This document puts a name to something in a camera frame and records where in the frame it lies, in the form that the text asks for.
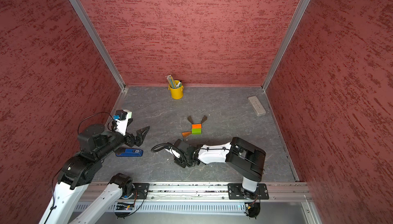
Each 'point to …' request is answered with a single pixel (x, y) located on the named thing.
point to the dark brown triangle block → (204, 119)
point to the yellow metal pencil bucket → (176, 93)
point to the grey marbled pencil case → (256, 106)
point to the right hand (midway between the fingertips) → (179, 159)
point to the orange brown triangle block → (186, 134)
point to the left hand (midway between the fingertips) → (139, 127)
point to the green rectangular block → (196, 131)
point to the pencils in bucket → (170, 80)
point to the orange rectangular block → (196, 126)
